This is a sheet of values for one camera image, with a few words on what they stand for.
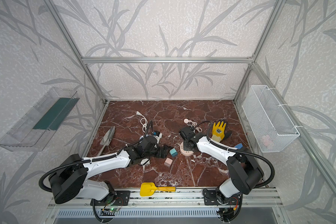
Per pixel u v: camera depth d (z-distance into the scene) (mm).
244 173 432
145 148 649
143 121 1072
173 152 884
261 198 752
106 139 958
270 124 620
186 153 887
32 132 639
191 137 666
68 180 417
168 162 844
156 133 769
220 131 985
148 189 762
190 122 1046
